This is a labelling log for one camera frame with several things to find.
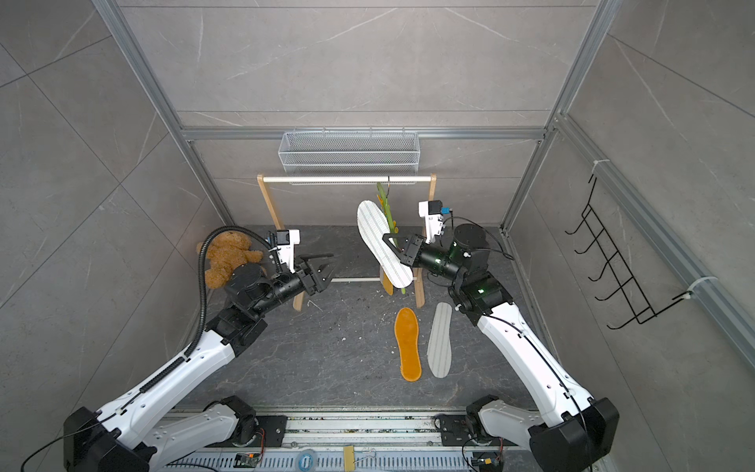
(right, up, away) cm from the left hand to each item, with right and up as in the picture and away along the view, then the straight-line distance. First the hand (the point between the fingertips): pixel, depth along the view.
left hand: (340, 256), depth 64 cm
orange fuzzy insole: (+17, -23, +28) cm, 40 cm away
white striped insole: (+27, -30, +24) cm, 47 cm away
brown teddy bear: (-45, +1, +37) cm, 59 cm away
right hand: (+10, +4, -1) cm, 11 cm away
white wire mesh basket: (-2, +34, +34) cm, 48 cm away
